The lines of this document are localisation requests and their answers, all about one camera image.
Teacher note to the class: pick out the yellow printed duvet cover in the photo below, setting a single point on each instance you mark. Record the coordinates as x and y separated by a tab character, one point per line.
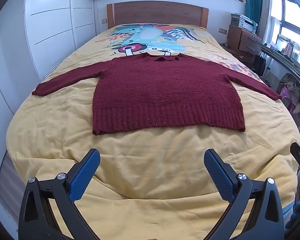
145	170

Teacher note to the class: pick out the wall switch plate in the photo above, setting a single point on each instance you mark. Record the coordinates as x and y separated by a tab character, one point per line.
222	31
104	20

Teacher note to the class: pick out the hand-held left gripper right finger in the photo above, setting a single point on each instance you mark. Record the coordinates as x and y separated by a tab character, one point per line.
218	177

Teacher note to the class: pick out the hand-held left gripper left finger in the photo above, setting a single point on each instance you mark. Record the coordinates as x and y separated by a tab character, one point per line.
83	177

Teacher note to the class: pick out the window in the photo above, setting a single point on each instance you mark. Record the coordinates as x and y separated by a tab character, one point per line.
290	20

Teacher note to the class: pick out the white wardrobe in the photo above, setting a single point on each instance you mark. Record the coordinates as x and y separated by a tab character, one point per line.
40	30

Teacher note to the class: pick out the dark red knitted sweater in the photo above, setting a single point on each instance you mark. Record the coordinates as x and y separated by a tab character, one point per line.
165	92

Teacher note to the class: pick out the wooden headboard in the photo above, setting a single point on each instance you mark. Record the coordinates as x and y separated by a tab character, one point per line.
160	13

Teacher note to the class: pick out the wooden dresser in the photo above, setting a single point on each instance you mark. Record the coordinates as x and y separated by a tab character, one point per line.
243	42

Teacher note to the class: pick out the white printer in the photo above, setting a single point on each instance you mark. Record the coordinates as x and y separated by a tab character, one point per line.
243	22

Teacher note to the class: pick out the cluttered desk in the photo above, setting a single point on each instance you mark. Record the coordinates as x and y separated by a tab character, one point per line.
287	57

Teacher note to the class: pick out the black bag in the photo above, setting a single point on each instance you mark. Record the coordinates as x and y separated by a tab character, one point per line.
259	65

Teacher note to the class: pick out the chair with clothes pile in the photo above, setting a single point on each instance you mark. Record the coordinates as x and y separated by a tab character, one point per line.
291	90

